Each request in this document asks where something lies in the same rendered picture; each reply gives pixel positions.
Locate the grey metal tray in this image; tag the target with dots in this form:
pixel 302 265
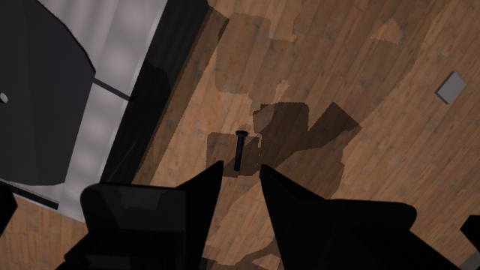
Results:
pixel 137 49

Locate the grey rectangular block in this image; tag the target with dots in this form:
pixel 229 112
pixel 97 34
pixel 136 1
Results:
pixel 450 88

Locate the dark grey round disc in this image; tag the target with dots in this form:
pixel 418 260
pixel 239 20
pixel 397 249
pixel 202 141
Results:
pixel 46 76

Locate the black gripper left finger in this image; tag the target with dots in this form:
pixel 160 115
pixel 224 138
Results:
pixel 186 211

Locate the black clevis pin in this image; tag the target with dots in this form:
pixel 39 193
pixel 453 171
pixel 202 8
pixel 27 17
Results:
pixel 238 156

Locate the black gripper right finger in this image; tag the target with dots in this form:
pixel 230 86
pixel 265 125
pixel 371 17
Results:
pixel 307 227

